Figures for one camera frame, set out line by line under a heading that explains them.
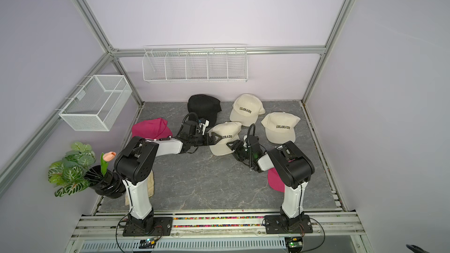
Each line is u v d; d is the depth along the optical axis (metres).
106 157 0.65
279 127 1.02
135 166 0.52
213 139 0.89
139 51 0.93
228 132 0.99
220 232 0.74
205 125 0.91
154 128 1.00
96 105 0.82
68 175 0.62
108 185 0.75
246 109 1.09
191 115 0.84
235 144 0.87
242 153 0.86
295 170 0.51
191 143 0.80
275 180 0.91
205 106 1.07
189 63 0.98
